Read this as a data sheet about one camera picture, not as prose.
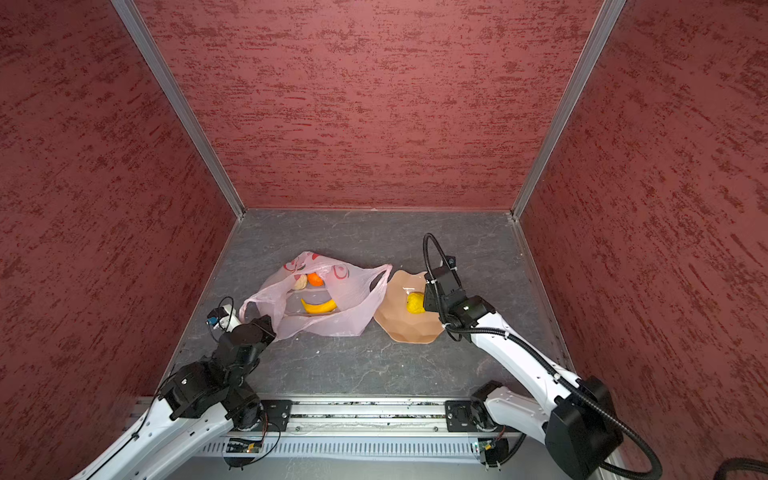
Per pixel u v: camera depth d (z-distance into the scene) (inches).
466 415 29.3
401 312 36.2
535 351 18.3
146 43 29.8
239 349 21.3
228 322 26.3
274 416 29.1
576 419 15.3
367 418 29.8
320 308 36.3
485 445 28.3
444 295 24.0
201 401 19.9
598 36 29.3
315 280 37.5
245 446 28.3
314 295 37.5
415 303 35.1
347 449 30.5
